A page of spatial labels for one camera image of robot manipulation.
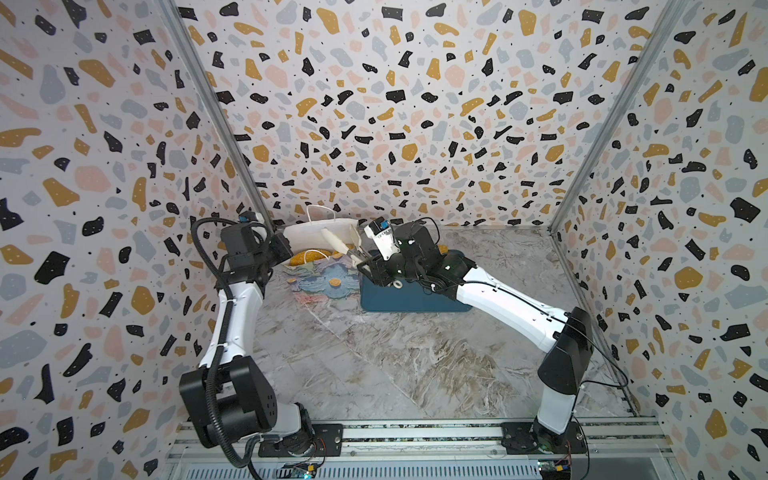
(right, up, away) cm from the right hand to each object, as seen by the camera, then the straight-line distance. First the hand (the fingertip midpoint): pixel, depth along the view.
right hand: (358, 257), depth 72 cm
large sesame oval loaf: (-13, 0, +7) cm, 15 cm away
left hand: (-20, +6, +8) cm, 23 cm away
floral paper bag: (-10, -7, +19) cm, 22 cm away
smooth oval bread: (+25, +3, +38) cm, 46 cm away
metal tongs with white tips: (-4, +2, 0) cm, 5 cm away
